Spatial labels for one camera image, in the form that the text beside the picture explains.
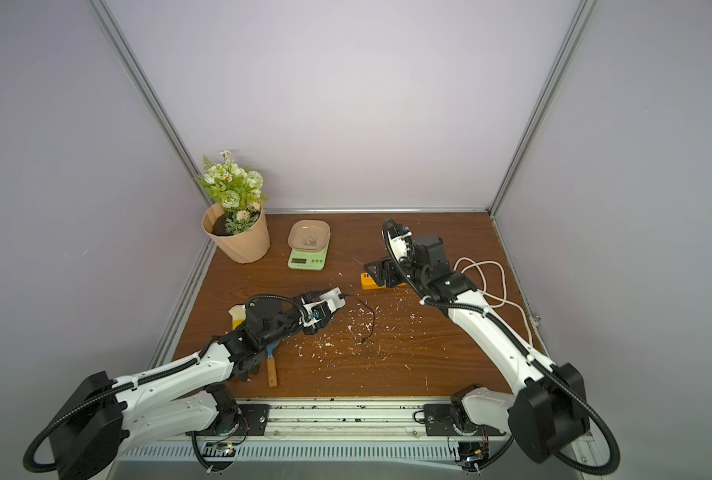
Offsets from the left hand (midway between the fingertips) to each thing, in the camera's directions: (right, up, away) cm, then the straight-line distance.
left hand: (333, 296), depth 76 cm
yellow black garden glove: (-31, -8, +13) cm, 34 cm away
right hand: (+11, +9, 0) cm, 14 cm away
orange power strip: (+9, 0, +21) cm, 23 cm away
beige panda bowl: (-13, +16, +33) cm, 39 cm away
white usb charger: (0, 0, -1) cm, 1 cm away
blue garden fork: (-17, -22, +4) cm, 28 cm away
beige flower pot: (-32, +12, +20) cm, 40 cm away
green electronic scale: (-10, +7, +28) cm, 31 cm away
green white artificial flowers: (-32, +30, +15) cm, 46 cm away
